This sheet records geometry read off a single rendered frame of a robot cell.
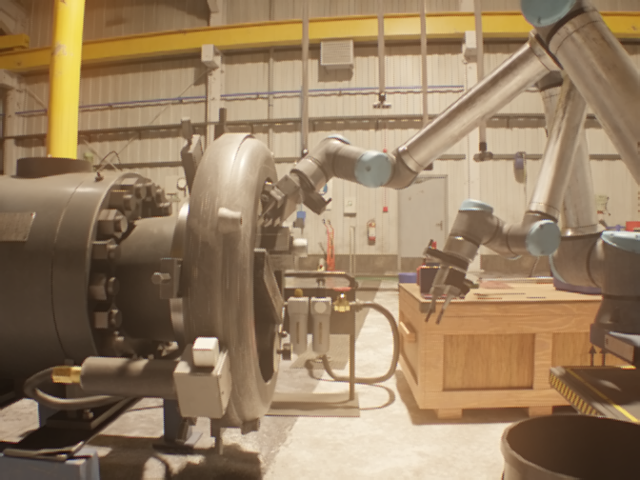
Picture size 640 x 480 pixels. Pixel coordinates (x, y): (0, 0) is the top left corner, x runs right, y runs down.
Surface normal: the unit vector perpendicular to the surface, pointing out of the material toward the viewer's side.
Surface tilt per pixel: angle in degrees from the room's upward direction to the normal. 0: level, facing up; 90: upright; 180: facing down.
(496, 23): 90
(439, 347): 90
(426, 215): 90
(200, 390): 112
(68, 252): 74
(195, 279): 87
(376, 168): 107
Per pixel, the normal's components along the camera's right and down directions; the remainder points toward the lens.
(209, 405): -0.04, 0.38
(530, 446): 0.45, -0.05
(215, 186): -0.02, -0.57
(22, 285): -0.04, -0.01
